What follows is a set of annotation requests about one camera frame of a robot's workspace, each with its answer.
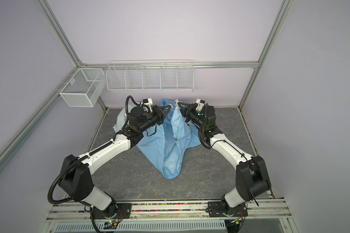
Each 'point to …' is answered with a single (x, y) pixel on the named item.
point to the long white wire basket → (174, 75)
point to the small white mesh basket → (83, 89)
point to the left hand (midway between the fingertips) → (173, 108)
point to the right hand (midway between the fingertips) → (176, 103)
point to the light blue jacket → (166, 143)
